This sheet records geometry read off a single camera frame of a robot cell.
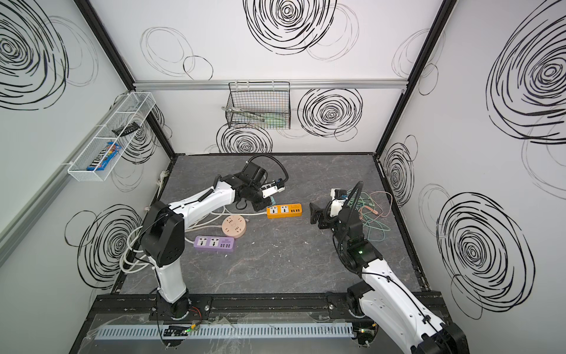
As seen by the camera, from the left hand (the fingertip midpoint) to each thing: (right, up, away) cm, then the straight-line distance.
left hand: (270, 198), depth 90 cm
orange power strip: (+6, -6, +5) cm, 10 cm away
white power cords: (-55, -24, -6) cm, 60 cm away
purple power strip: (-22, -17, -4) cm, 28 cm away
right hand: (+19, 0, -12) cm, 23 cm away
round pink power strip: (-15, -12, +1) cm, 19 cm away
